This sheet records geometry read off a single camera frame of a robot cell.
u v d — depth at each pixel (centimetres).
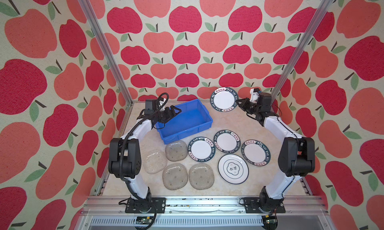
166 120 83
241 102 83
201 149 94
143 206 68
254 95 83
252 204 73
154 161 90
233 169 86
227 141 99
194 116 111
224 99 95
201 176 84
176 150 94
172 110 82
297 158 48
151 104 73
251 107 79
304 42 86
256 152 93
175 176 84
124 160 47
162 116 80
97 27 80
